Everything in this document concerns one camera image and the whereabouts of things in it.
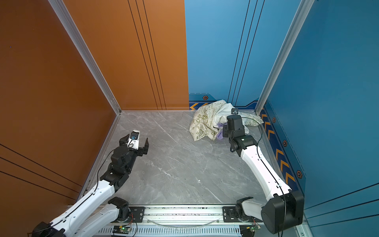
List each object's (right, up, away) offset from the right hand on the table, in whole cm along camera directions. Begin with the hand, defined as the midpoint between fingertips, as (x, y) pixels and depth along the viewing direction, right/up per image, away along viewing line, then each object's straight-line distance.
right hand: (229, 125), depth 81 cm
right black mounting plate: (-2, -45, -8) cm, 46 cm away
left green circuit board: (-55, -51, -10) cm, 75 cm away
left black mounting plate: (-48, -45, -8) cm, 66 cm away
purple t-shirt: (-4, -6, +11) cm, 13 cm away
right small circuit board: (+9, -49, -11) cm, 51 cm away
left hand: (-50, -6, -2) cm, 50 cm away
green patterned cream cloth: (-14, 0, +18) cm, 23 cm away
